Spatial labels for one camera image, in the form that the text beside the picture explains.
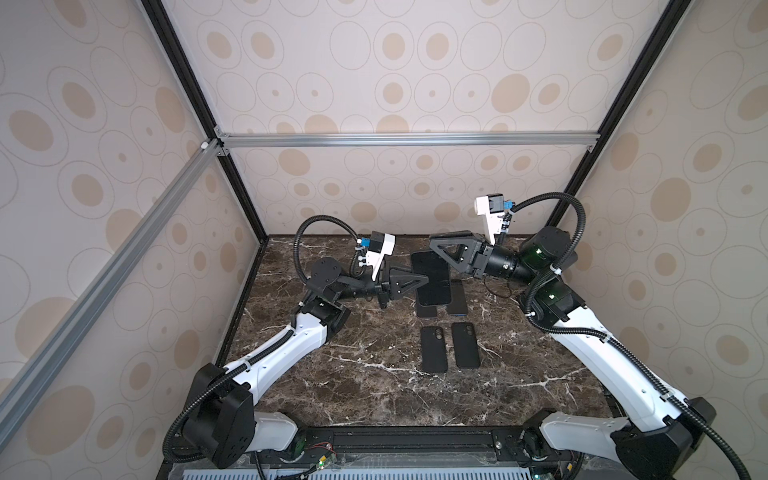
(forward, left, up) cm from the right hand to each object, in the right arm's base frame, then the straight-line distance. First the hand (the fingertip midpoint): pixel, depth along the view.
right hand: (432, 250), depth 54 cm
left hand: (-3, 0, -7) cm, 8 cm away
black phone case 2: (+3, -15, -48) cm, 50 cm away
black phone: (+15, -4, -47) cm, 50 cm away
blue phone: (+17, -14, -46) cm, 51 cm away
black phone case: (+2, -5, -47) cm, 47 cm away
